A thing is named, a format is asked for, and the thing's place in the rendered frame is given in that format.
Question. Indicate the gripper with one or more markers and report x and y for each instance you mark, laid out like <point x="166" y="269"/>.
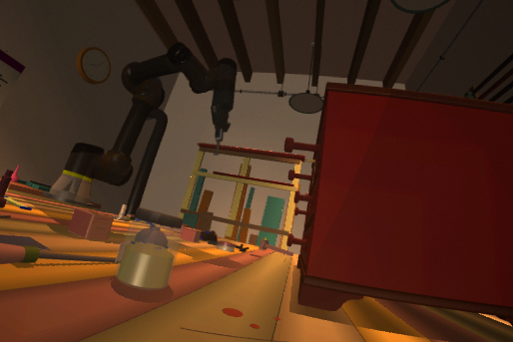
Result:
<point x="220" y="115"/>

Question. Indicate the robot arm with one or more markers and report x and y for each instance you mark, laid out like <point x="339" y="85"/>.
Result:
<point x="140" y="77"/>

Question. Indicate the large red drawer knob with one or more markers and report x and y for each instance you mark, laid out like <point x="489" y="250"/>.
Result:
<point x="291" y="144"/>

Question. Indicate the red mahogany chest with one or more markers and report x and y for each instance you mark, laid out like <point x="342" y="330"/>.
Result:
<point x="409" y="197"/>

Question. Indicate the yellow timber rack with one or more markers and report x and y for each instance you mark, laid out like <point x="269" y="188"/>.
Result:
<point x="244" y="193"/>

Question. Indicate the grey pendant lamp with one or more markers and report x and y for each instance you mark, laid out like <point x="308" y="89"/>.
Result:
<point x="306" y="103"/>

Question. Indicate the black small tool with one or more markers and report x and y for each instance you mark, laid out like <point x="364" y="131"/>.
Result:
<point x="209" y="236"/>

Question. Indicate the dark grey roll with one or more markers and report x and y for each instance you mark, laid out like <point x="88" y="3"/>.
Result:
<point x="160" y="217"/>

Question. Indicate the small pink box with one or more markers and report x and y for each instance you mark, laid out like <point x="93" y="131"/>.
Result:
<point x="190" y="234"/>

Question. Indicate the grey round tin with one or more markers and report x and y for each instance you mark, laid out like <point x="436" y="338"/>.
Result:
<point x="226" y="246"/>

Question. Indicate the small wooden mallet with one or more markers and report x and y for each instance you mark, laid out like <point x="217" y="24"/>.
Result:
<point x="272" y="246"/>

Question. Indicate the small white bottle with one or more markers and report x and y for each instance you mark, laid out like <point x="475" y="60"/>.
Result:
<point x="122" y="211"/>

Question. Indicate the yellow tin with grey dome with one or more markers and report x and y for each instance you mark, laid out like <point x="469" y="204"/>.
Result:
<point x="145" y="263"/>

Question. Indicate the pink cardboard box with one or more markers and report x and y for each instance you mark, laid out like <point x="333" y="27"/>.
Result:
<point x="90" y="224"/>

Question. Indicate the teal flat box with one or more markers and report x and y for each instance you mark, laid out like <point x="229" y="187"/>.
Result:
<point x="38" y="185"/>

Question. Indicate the pink cone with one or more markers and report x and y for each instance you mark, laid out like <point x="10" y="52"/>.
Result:
<point x="15" y="174"/>

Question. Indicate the dark red wooden block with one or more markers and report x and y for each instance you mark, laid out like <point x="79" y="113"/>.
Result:
<point x="5" y="187"/>

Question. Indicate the grey wall conduit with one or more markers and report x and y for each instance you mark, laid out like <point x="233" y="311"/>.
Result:
<point x="264" y="92"/>

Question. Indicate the orange wall clock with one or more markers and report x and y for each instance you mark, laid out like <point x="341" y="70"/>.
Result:
<point x="94" y="65"/>

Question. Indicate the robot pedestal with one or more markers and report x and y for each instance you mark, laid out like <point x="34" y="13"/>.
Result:
<point x="72" y="186"/>

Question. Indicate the white purple wall poster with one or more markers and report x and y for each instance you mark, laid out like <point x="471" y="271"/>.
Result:
<point x="8" y="77"/>

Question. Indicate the red and black wall pipes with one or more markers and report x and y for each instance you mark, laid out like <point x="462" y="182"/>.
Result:
<point x="491" y="81"/>

